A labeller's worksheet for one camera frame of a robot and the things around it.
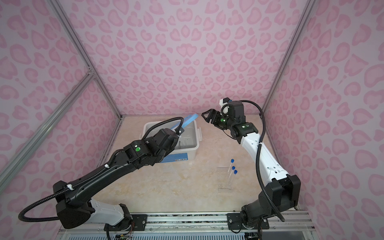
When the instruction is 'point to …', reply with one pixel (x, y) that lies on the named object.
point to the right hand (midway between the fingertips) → (207, 115)
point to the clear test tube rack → (224, 180)
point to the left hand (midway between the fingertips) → (165, 135)
